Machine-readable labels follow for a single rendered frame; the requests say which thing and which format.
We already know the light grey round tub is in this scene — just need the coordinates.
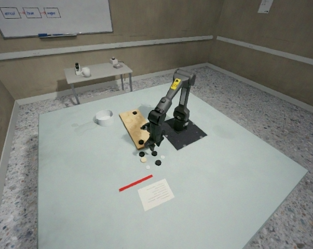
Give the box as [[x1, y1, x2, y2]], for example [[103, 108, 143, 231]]
[[96, 110, 115, 127]]

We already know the tan tray with round pockets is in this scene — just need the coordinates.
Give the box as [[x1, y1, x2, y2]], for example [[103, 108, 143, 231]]
[[119, 109, 150, 150]]

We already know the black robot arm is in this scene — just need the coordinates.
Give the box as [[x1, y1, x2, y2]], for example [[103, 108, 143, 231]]
[[140, 68, 196, 135]]

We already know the white paper sheet with printed lines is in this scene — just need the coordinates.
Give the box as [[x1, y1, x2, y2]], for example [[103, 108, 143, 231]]
[[138, 179, 174, 211]]

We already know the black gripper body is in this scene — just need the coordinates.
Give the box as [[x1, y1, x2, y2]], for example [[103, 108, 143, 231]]
[[144, 130, 166, 148]]

